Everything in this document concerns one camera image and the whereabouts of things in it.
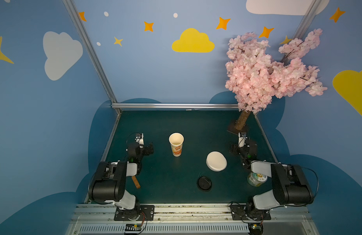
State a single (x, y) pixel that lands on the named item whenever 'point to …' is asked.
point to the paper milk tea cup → (176, 140)
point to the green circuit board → (133, 227)
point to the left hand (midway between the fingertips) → (145, 140)
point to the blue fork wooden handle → (136, 182)
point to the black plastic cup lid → (204, 183)
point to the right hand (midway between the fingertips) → (240, 141)
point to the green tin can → (256, 179)
